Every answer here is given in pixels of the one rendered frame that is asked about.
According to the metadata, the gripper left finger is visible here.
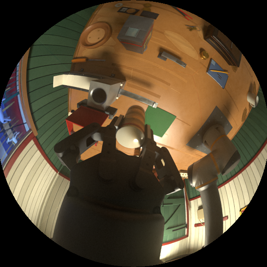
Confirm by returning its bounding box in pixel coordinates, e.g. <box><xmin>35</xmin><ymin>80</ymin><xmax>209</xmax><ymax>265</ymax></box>
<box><xmin>53</xmin><ymin>115</ymin><xmax>124</xmax><ymax>168</ymax></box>

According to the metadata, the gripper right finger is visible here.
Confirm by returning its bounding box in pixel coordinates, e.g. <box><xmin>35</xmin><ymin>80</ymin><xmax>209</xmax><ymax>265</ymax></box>
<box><xmin>135</xmin><ymin>124</ymin><xmax>185</xmax><ymax>195</ymax></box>

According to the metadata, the brass token column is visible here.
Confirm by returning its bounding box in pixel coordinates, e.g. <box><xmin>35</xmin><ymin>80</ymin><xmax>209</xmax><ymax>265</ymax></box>
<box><xmin>115</xmin><ymin>105</ymin><xmax>147</xmax><ymax>149</ymax></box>

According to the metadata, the red open box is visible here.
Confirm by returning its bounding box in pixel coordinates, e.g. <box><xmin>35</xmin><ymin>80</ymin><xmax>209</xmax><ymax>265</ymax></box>
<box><xmin>65</xmin><ymin>105</ymin><xmax>109</xmax><ymax>136</ymax></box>

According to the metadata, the green mat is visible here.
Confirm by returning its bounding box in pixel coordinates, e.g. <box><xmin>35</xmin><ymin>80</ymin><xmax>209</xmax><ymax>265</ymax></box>
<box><xmin>144</xmin><ymin>106</ymin><xmax>178</xmax><ymax>138</ymax></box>

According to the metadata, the silver token dispenser body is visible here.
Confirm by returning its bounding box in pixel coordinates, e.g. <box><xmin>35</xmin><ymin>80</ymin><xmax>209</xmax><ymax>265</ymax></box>
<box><xmin>87</xmin><ymin>78</ymin><xmax>126</xmax><ymax>110</ymax></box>

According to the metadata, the cream dispenser cap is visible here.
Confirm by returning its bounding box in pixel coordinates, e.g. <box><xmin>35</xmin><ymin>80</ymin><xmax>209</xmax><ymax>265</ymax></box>
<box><xmin>53</xmin><ymin>74</ymin><xmax>98</xmax><ymax>92</ymax></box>

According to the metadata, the silver dispenser slide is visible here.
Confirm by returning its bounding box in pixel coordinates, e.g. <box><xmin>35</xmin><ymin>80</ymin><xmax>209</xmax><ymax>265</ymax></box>
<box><xmin>118</xmin><ymin>89</ymin><xmax>159</xmax><ymax>108</ymax></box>

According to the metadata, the grey gate cradle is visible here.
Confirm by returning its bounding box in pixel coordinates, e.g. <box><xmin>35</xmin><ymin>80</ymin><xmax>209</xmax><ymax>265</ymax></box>
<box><xmin>157</xmin><ymin>50</ymin><xmax>187</xmax><ymax>68</ymax></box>

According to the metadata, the green door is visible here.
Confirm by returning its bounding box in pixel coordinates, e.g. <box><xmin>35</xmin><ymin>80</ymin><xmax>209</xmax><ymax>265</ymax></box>
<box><xmin>161</xmin><ymin>187</ymin><xmax>189</xmax><ymax>244</ymax></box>

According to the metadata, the grey metal base sheet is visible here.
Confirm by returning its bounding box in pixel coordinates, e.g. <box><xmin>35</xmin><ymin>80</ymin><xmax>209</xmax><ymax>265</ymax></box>
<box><xmin>186</xmin><ymin>105</ymin><xmax>233</xmax><ymax>155</ymax></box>

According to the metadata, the coloured glass window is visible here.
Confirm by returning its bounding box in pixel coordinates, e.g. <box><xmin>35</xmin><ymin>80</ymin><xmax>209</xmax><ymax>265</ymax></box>
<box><xmin>0</xmin><ymin>67</ymin><xmax>32</xmax><ymax>166</ymax></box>

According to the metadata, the round wooden plate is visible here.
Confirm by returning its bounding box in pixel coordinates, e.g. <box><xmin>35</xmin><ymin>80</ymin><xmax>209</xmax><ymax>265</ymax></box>
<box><xmin>80</xmin><ymin>21</ymin><xmax>113</xmax><ymax>49</ymax></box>

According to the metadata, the blue notebook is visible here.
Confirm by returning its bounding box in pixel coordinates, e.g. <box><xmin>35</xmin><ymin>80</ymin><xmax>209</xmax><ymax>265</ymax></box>
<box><xmin>206</xmin><ymin>58</ymin><xmax>229</xmax><ymax>90</ymax></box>

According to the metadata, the white mug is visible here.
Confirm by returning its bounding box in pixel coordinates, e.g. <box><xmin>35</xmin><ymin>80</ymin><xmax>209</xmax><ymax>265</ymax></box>
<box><xmin>246</xmin><ymin>92</ymin><xmax>260</xmax><ymax>108</ymax></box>

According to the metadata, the grey box with red stripe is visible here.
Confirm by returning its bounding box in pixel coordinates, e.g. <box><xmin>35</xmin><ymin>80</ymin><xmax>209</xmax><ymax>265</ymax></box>
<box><xmin>117</xmin><ymin>14</ymin><xmax>155</xmax><ymax>55</ymax></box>

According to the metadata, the black tray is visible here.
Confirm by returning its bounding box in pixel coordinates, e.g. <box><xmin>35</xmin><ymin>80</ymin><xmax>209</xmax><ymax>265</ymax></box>
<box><xmin>117</xmin><ymin>6</ymin><xmax>140</xmax><ymax>15</ymax></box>

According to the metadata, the dark wooden box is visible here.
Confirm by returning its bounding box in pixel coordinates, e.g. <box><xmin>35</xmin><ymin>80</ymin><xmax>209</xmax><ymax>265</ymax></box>
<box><xmin>204</xmin><ymin>24</ymin><xmax>243</xmax><ymax>67</ymax></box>

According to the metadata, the black flat pad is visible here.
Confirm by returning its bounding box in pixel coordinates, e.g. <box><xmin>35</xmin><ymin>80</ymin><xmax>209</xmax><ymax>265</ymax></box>
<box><xmin>139</xmin><ymin>10</ymin><xmax>159</xmax><ymax>20</ymax></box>

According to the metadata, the red pencil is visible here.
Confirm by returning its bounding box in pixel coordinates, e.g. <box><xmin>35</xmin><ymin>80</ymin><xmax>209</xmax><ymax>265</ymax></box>
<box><xmin>170</xmin><ymin>5</ymin><xmax>194</xmax><ymax>21</ymax></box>

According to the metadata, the dark dispenser base plate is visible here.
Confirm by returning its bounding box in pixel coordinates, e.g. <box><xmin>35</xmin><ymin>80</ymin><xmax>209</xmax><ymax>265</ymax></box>
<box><xmin>77</xmin><ymin>98</ymin><xmax>118</xmax><ymax>121</ymax></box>

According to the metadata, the orange handled screwdriver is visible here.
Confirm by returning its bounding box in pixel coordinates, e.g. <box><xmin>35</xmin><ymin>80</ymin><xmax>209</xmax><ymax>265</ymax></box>
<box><xmin>71</xmin><ymin>57</ymin><xmax>106</xmax><ymax>63</ymax></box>

